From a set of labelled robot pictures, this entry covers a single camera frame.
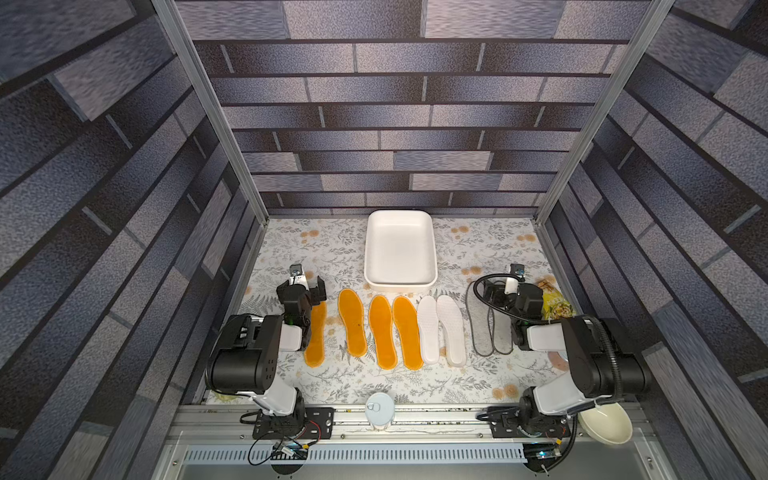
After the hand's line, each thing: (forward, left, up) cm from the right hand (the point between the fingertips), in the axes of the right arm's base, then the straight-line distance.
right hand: (500, 278), depth 94 cm
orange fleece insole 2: (-10, +48, -6) cm, 49 cm away
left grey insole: (-11, +8, -6) cm, 15 cm away
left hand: (-2, +63, +3) cm, 63 cm away
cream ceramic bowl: (-39, -19, -4) cm, 44 cm away
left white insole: (-13, +24, -5) cm, 27 cm away
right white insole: (-13, +16, -5) cm, 21 cm away
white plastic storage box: (+14, +32, -3) cm, 35 cm away
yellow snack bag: (-8, -16, -3) cm, 18 cm away
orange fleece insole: (-23, +58, -6) cm, 62 cm away
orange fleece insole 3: (-13, +39, -8) cm, 41 cm away
